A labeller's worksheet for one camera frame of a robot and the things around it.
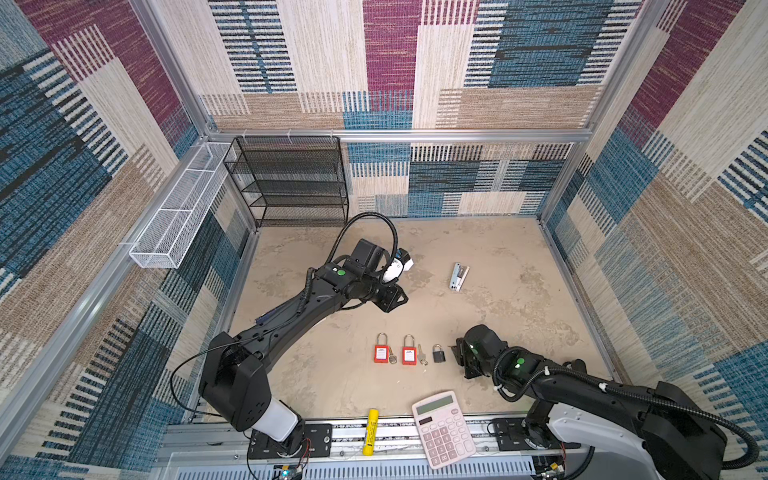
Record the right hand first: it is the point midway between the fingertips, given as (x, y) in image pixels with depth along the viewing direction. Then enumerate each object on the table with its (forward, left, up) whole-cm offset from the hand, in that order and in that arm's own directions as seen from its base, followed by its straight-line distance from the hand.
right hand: (448, 348), depth 85 cm
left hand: (+9, +12, +15) cm, 21 cm away
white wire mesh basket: (+30, +82, +16) cm, 89 cm away
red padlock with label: (+1, +18, -2) cm, 19 cm away
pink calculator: (-20, +3, -1) cm, 20 cm away
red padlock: (0, +11, -2) cm, 11 cm away
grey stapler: (+25, -7, -2) cm, 26 cm away
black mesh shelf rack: (+57, +50, +15) cm, 77 cm away
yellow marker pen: (-19, +21, -1) cm, 29 cm away
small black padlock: (0, +2, -3) cm, 4 cm away
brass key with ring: (-1, +16, -3) cm, 16 cm away
